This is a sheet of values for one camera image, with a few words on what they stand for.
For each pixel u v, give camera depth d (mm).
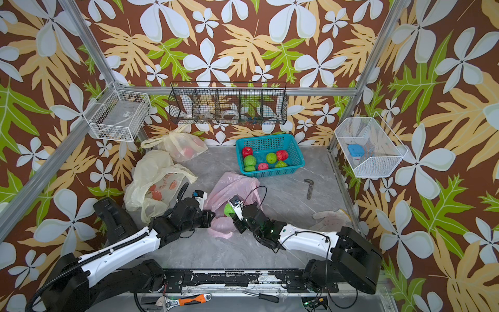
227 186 905
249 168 1022
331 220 912
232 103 985
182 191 701
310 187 1014
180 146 1076
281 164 1041
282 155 1082
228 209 784
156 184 807
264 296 708
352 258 417
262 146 1152
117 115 846
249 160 1072
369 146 840
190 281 750
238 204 686
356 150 839
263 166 1039
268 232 607
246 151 1106
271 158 1082
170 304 690
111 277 469
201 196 747
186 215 620
